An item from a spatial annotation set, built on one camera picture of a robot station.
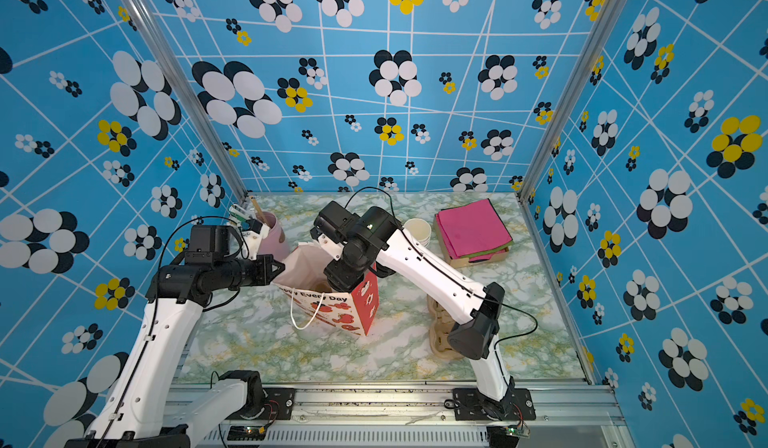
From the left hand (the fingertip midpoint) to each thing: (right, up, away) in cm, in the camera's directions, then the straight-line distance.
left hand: (284, 265), depth 72 cm
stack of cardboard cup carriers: (+40, -18, +10) cm, 45 cm away
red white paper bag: (+1, -5, +10) cm, 11 cm away
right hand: (+15, -2, 0) cm, 15 cm away
